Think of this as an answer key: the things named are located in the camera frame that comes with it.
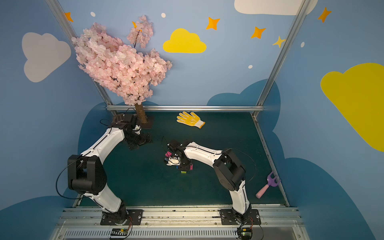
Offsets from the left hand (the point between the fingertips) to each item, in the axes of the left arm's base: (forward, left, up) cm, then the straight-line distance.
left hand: (146, 141), depth 90 cm
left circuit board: (-44, +7, -15) cm, 47 cm away
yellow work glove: (+31, -28, -13) cm, 43 cm away
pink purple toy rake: (-19, -75, -11) cm, 78 cm away
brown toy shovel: (+29, +30, -10) cm, 43 cm away
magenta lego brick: (-2, -12, -11) cm, 17 cm away
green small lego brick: (-14, -23, -12) cm, 30 cm away
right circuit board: (-44, -56, -14) cm, 73 cm away
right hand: (-9, -25, -8) cm, 28 cm away
